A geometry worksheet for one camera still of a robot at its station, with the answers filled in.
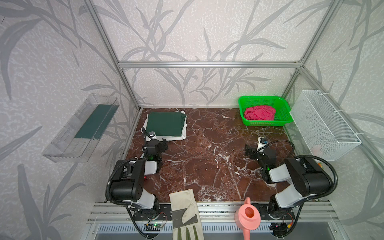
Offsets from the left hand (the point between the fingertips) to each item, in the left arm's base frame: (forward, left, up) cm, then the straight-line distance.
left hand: (157, 135), depth 94 cm
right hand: (-2, -61, -1) cm, 61 cm away
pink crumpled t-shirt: (+23, -74, -2) cm, 77 cm away
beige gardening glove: (-46, -21, -6) cm, 51 cm away
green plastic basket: (+22, -90, -5) cm, 92 cm away
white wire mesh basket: (-16, -82, +28) cm, 88 cm away
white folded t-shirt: (+1, -6, -5) cm, 8 cm away
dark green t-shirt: (+12, -3, -3) cm, 12 cm away
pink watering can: (-44, -48, +6) cm, 65 cm away
